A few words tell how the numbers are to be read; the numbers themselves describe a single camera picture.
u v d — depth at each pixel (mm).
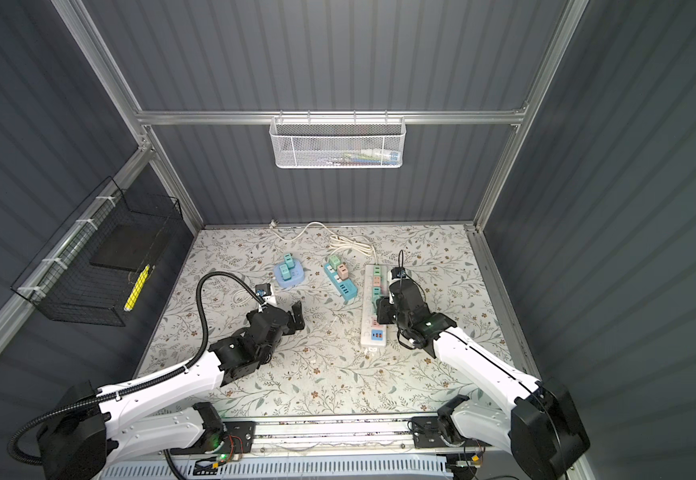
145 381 469
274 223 1236
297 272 1022
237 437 725
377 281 960
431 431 738
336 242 1119
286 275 991
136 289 695
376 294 934
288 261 1016
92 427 403
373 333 889
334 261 1001
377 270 982
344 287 991
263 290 693
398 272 735
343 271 984
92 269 718
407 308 620
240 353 603
